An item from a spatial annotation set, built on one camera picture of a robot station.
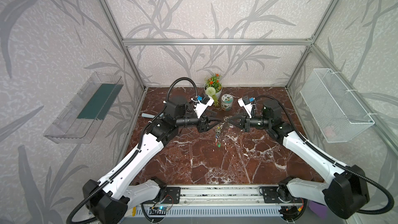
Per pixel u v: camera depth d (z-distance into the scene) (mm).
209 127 597
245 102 641
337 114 629
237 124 682
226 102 1005
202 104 559
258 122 641
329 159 439
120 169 403
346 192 391
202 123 565
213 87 1006
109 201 361
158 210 718
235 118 720
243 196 752
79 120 643
